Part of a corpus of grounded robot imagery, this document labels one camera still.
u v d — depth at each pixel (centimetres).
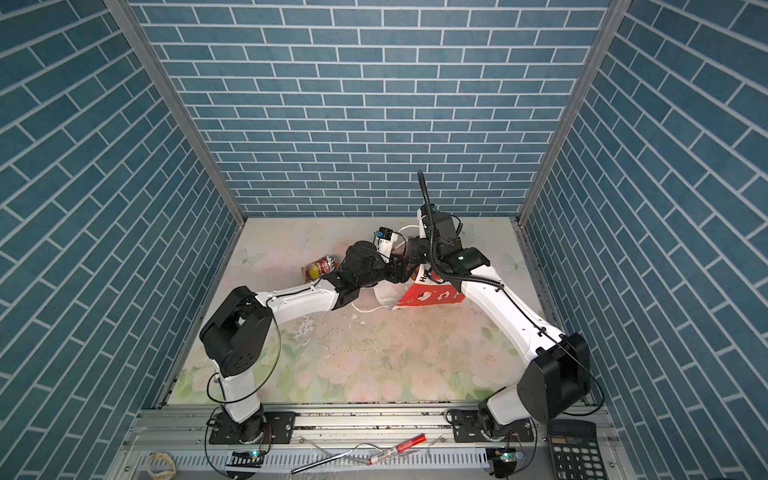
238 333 49
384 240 77
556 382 41
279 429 74
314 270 100
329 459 69
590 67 79
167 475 67
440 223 58
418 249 71
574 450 69
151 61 77
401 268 78
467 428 73
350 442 74
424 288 80
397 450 70
